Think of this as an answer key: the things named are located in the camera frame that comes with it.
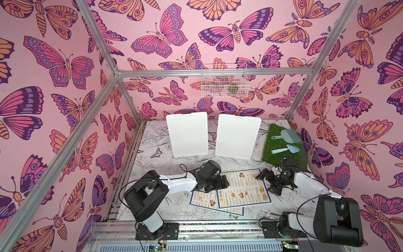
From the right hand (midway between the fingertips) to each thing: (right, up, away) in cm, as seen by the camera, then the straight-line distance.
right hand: (262, 182), depth 87 cm
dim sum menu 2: (-30, -9, -4) cm, 31 cm away
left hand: (-21, -1, -2) cm, 21 cm away
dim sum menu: (-10, -4, 0) cm, 11 cm away
